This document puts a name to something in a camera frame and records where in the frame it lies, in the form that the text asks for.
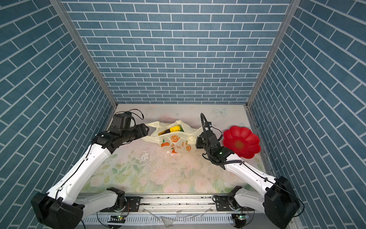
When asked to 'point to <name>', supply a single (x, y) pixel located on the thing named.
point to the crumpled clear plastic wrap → (167, 221)
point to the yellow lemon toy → (175, 129)
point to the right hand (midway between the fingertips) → (200, 136)
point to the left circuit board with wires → (119, 218)
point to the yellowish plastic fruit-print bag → (174, 142)
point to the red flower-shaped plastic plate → (242, 141)
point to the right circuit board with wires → (240, 220)
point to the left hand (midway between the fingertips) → (149, 130)
